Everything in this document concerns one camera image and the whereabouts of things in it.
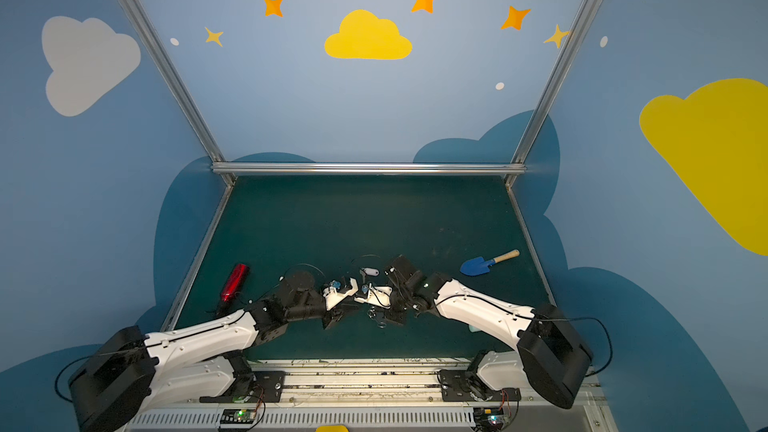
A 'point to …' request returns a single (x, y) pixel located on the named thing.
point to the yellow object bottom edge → (332, 428)
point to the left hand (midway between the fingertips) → (361, 302)
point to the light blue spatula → (473, 328)
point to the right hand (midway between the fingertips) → (381, 301)
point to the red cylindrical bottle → (234, 282)
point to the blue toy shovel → (478, 266)
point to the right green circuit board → (488, 419)
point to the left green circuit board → (238, 416)
